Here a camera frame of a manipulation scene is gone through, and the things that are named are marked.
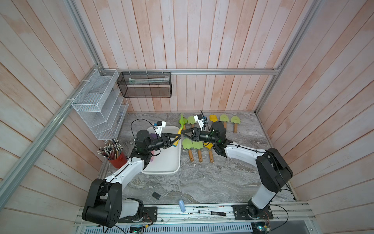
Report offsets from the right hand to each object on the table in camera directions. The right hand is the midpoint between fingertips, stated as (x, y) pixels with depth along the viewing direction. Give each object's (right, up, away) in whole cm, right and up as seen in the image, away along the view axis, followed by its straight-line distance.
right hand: (181, 134), depth 77 cm
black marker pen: (+19, -41, -4) cm, 45 cm away
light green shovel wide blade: (+4, -8, +24) cm, 25 cm away
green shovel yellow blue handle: (0, +7, -2) cm, 7 cm away
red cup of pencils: (-38, -9, +1) cm, 39 cm away
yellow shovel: (+15, -6, +1) cm, 16 cm away
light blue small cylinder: (0, -38, -2) cm, 38 cm away
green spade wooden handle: (+43, +9, +38) cm, 58 cm away
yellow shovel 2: (+25, +11, +39) cm, 47 cm away
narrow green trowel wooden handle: (+12, -15, +18) cm, 26 cm away
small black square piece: (-14, -35, +3) cm, 37 cm away
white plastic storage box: (-10, -18, +15) cm, 26 cm away
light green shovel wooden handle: (+33, +5, +34) cm, 48 cm away
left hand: (-1, -2, -2) cm, 4 cm away
